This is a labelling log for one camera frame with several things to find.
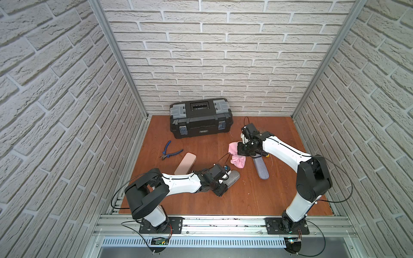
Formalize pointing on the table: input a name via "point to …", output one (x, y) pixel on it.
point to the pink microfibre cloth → (238, 160)
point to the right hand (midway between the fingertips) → (240, 152)
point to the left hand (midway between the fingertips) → (224, 184)
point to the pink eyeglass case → (186, 164)
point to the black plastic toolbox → (201, 116)
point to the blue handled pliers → (164, 153)
